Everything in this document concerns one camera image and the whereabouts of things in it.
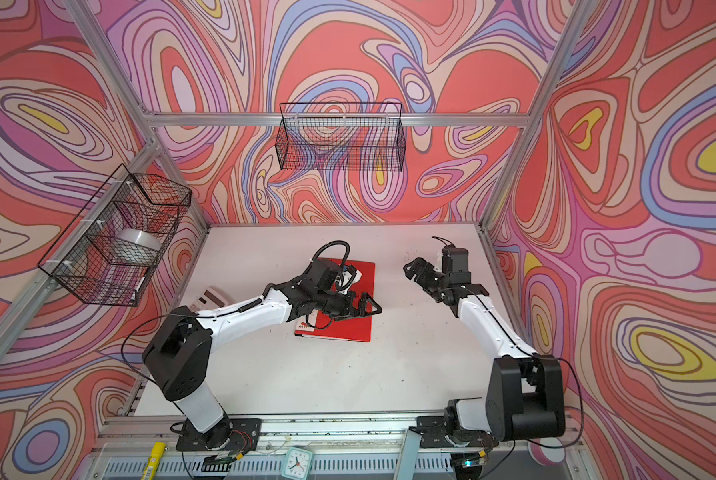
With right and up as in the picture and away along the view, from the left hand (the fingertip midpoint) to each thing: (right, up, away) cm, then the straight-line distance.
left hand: (373, 309), depth 80 cm
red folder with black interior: (-6, -3, -7) cm, 10 cm away
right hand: (+13, +8, +8) cm, 17 cm away
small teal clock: (-18, -34, -12) cm, 40 cm away
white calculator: (-52, 0, +16) cm, 55 cm away
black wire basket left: (-63, +16, -9) cm, 66 cm away
